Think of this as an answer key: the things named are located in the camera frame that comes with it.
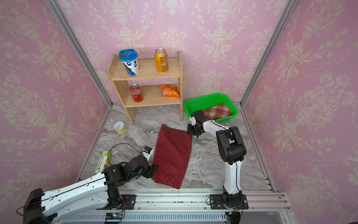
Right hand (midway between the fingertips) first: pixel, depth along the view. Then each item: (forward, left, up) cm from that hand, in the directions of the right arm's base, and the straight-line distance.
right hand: (188, 131), depth 100 cm
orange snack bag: (+16, +11, +24) cm, 31 cm away
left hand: (-26, +21, +6) cm, 34 cm away
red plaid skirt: (+13, -23, +5) cm, 27 cm away
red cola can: (+12, +32, +29) cm, 44 cm away
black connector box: (-51, -20, -5) cm, 55 cm away
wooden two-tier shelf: (+20, +24, +19) cm, 36 cm away
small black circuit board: (-47, +42, -5) cm, 64 cm away
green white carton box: (-20, +53, +1) cm, 56 cm away
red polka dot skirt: (-17, +11, -2) cm, 20 cm away
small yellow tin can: (+5, +49, +3) cm, 49 cm away
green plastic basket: (+26, -12, +1) cm, 29 cm away
